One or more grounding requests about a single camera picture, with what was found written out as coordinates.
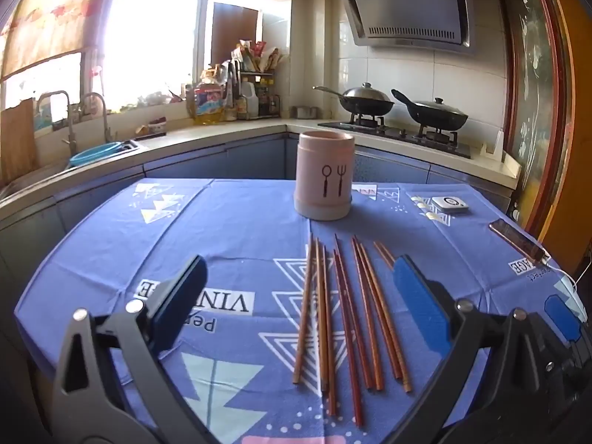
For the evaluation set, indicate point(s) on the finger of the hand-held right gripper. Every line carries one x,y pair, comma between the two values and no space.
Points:
562,319

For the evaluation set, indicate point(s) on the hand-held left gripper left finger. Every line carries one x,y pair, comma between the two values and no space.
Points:
182,296

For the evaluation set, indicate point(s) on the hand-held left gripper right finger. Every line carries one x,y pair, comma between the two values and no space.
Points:
421,305

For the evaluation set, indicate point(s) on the group of wooden chopsticks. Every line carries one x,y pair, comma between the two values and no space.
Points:
346,314

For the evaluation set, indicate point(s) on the pink utensil holder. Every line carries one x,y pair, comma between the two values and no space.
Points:
323,171

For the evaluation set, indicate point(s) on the light blue face mask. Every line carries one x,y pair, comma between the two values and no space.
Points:
573,296

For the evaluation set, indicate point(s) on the blue printed tablecloth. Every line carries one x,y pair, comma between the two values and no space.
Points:
231,222

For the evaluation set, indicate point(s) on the rose gold smartphone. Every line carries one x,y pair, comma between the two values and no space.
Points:
515,239

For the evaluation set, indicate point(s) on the white square device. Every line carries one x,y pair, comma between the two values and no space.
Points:
449,204

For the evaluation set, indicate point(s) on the kitchen knife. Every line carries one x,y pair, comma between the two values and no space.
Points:
150,136

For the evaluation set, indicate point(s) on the blue plastic basin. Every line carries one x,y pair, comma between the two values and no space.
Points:
95,155

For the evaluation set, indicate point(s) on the black gas stove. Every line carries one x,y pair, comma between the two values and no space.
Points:
397,135

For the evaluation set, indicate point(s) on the white plastic holder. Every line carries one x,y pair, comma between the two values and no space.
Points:
492,148

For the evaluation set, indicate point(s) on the black wok pan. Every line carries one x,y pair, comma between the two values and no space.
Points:
439,121
370,107

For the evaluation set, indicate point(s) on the cooking oil bottle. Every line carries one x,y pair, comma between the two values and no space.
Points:
208,104

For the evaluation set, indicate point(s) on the steel kitchen faucet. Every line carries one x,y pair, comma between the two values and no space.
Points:
69,120
104,118

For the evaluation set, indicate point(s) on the steel pan lid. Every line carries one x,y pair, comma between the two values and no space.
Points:
437,107
367,93

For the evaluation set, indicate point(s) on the white plastic jug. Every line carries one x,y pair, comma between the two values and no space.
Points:
249,101

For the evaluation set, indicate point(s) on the metal spice rack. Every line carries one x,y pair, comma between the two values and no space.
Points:
268,97

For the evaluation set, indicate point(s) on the wooden glass-panel door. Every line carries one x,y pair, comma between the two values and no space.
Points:
536,101

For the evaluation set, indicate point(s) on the wooden cutting board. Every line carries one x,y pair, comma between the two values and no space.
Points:
18,143

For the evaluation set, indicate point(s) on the colourful seasoning packets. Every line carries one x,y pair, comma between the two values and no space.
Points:
256,55

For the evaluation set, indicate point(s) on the kitchen window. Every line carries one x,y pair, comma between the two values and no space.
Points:
148,32

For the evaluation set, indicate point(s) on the steel range hood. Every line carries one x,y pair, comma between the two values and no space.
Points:
407,4

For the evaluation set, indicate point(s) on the orange window blind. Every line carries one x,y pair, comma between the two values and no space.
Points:
46,18

